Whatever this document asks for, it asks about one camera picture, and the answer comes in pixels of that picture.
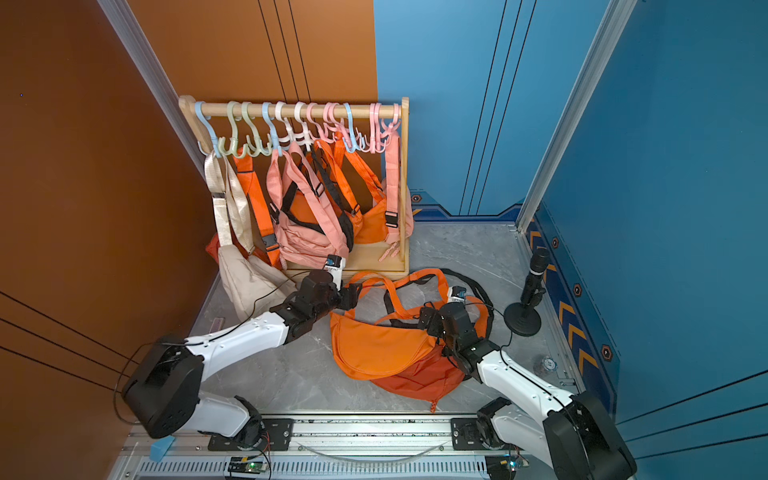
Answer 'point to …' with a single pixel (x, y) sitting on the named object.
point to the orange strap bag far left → (271, 245)
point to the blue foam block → (160, 447)
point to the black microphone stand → (524, 318)
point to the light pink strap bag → (391, 196)
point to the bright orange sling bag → (372, 338)
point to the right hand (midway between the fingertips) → (433, 313)
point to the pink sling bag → (309, 231)
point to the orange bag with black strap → (360, 201)
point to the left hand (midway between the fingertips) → (356, 280)
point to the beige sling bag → (251, 284)
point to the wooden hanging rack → (392, 261)
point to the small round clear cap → (550, 364)
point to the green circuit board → (246, 465)
